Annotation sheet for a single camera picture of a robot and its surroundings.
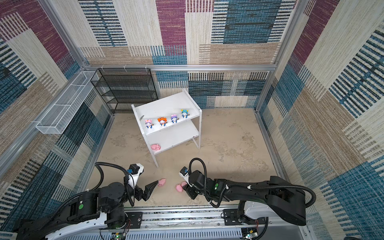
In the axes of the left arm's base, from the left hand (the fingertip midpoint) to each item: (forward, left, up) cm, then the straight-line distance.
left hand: (150, 176), depth 68 cm
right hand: (0, -16, -16) cm, 23 cm away
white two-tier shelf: (+20, -8, +14) cm, 26 cm away
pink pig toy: (+16, 0, -1) cm, 16 cm away
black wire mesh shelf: (+64, +31, 0) cm, 71 cm away
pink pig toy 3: (+2, -14, -17) cm, 22 cm away
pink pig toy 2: (0, -11, -17) cm, 21 cm away
